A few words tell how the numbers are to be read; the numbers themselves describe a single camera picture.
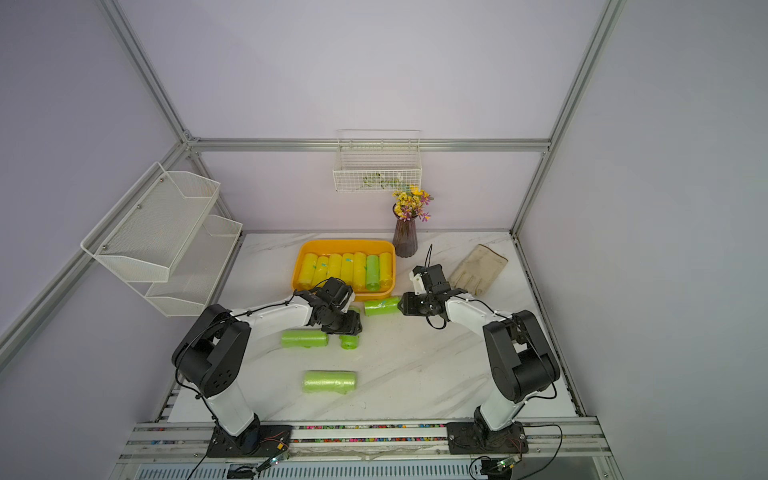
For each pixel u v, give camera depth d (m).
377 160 0.94
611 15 0.68
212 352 0.47
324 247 1.11
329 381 0.78
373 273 1.02
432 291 0.75
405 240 1.08
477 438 0.70
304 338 0.86
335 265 1.04
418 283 0.86
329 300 0.74
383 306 0.94
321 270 1.04
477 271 1.06
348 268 1.05
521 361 0.47
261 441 0.72
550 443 0.74
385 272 1.02
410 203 0.95
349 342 0.88
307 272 1.03
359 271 1.04
